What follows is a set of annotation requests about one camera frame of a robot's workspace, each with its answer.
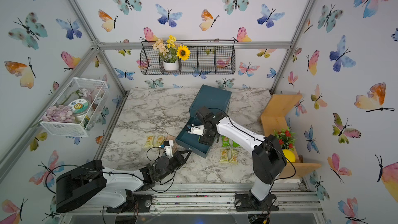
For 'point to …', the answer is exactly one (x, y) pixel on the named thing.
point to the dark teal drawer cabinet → (215, 99)
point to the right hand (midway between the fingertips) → (207, 133)
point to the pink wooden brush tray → (169, 137)
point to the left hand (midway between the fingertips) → (193, 151)
